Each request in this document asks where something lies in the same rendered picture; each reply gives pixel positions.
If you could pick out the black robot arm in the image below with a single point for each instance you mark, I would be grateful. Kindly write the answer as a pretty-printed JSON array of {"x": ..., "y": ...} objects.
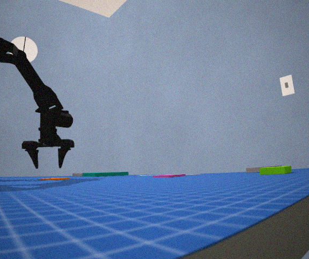
[{"x": 43, "y": 95}]

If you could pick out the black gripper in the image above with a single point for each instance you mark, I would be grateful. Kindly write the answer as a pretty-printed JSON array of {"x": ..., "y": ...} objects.
[{"x": 47, "y": 135}]

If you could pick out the dark blue work mat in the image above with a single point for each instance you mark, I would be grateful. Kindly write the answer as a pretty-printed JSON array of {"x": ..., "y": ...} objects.
[{"x": 149, "y": 218}]

